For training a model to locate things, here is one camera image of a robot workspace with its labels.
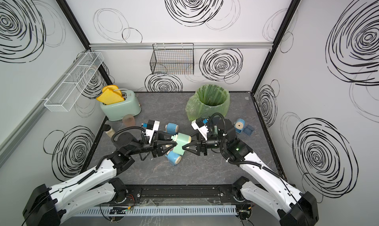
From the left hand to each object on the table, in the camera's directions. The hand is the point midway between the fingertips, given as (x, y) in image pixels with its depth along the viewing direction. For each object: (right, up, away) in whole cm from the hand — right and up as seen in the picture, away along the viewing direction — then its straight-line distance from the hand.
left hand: (175, 143), depth 61 cm
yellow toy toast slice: (-43, +23, +29) cm, 57 cm away
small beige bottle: (-44, +1, +27) cm, 51 cm away
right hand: (+4, -2, +1) cm, 5 cm away
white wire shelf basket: (-56, +22, +12) cm, 62 cm away
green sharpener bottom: (+3, +2, -1) cm, 4 cm away
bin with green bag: (+18, +20, +39) cm, 47 cm away
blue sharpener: (-3, -13, +19) cm, 23 cm away
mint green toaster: (-33, +16, +35) cm, 51 cm away
